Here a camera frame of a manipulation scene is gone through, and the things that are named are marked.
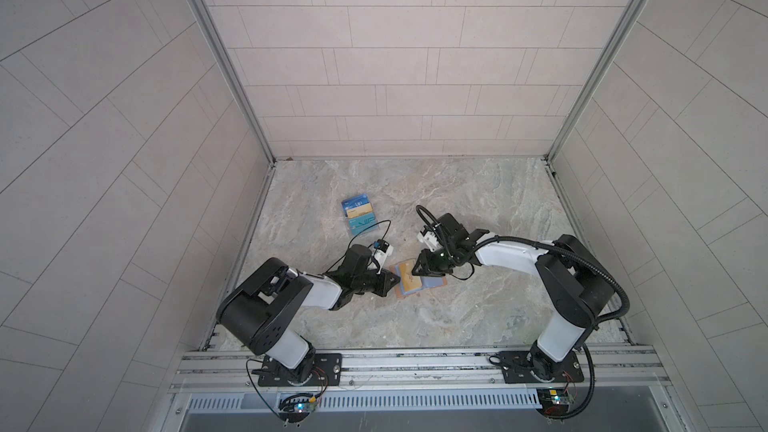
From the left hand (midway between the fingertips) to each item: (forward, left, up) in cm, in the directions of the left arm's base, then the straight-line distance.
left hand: (405, 279), depth 86 cm
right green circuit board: (-29, -34, +1) cm, 44 cm away
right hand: (0, -2, +3) cm, 3 cm away
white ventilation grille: (-29, +8, +1) cm, 30 cm away
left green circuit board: (-29, +24, +4) cm, 38 cm away
